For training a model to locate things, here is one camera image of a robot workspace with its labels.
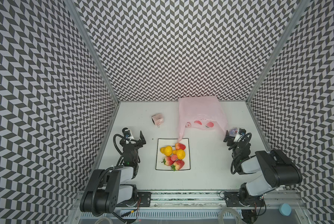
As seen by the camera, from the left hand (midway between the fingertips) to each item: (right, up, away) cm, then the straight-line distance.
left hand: (134, 133), depth 87 cm
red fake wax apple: (+29, -9, +2) cm, 30 cm away
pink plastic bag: (+46, +13, +7) cm, 48 cm away
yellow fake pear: (+29, -12, -4) cm, 32 cm away
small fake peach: (+25, -14, -5) cm, 29 cm away
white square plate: (+19, -7, +6) cm, 21 cm away
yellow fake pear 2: (+21, -11, -3) cm, 24 cm away
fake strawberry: (+27, -18, -7) cm, 33 cm away
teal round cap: (+82, -36, -17) cm, 91 cm away
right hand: (+64, -1, +3) cm, 64 cm away
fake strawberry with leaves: (+22, -16, -6) cm, 28 cm away
